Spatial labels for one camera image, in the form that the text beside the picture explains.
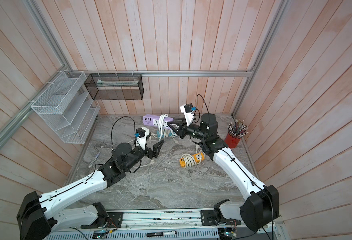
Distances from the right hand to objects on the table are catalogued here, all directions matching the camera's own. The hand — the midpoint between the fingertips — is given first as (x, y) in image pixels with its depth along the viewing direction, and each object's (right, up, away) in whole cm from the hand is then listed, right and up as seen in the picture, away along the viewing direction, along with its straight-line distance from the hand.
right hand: (169, 122), depth 69 cm
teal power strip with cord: (-4, -6, +32) cm, 33 cm away
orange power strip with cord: (+11, -22, +19) cm, 31 cm away
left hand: (-6, -8, +2) cm, 10 cm away
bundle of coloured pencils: (+43, -4, +22) cm, 48 cm away
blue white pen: (-48, -21, +26) cm, 59 cm away
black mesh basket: (-39, +27, +34) cm, 58 cm away
